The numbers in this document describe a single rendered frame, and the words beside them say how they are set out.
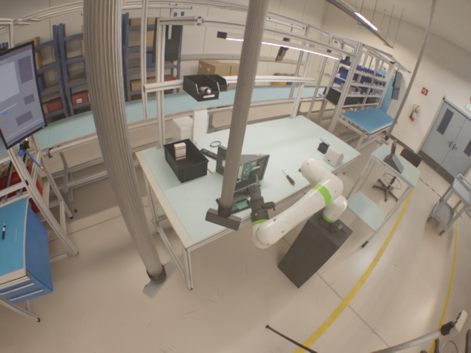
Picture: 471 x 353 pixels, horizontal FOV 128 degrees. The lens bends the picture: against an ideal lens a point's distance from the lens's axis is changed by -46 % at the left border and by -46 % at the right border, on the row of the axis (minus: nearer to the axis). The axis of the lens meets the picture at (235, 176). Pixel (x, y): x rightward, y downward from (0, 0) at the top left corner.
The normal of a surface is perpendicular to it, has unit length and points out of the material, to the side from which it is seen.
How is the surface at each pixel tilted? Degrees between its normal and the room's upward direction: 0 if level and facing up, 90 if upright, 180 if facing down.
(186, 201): 0
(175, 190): 0
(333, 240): 0
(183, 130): 90
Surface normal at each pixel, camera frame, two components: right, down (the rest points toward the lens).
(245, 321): 0.14, -0.75
